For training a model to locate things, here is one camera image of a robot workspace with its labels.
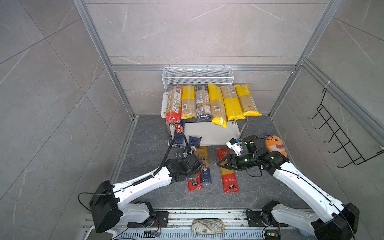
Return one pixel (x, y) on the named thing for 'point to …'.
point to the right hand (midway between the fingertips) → (221, 164)
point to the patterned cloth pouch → (208, 226)
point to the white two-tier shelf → (211, 134)
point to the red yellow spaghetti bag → (196, 184)
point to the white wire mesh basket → (196, 76)
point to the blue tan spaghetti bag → (194, 141)
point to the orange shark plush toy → (274, 143)
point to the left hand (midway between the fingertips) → (194, 166)
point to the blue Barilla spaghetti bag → (179, 129)
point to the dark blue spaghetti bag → (205, 174)
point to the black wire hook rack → (352, 153)
